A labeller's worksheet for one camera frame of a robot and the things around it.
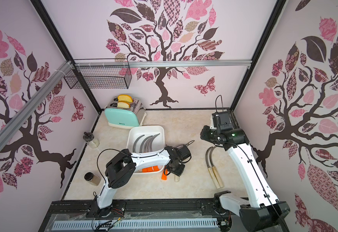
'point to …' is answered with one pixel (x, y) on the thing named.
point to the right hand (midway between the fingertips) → (202, 132)
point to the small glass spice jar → (92, 179)
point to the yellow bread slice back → (125, 97)
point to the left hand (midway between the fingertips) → (176, 174)
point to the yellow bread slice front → (123, 104)
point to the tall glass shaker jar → (89, 137)
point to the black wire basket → (100, 78)
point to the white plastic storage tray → (134, 133)
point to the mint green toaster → (125, 118)
